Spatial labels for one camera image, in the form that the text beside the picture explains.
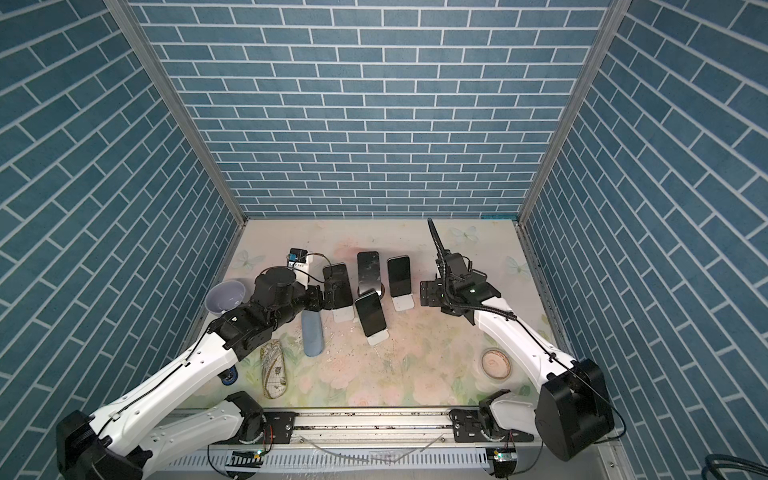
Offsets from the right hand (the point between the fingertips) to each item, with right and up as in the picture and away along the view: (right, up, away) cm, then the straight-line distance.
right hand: (430, 286), depth 85 cm
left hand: (-27, +3, -9) cm, 29 cm away
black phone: (-19, +4, +9) cm, 21 cm away
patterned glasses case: (-43, -23, -5) cm, 49 cm away
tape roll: (+19, -23, 0) cm, 29 cm away
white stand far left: (-26, -10, +9) cm, 29 cm away
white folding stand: (-8, -7, +11) cm, 15 cm away
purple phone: (-29, -1, +7) cm, 29 cm away
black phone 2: (-9, +2, +11) cm, 14 cm away
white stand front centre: (-15, -15, +3) cm, 22 cm away
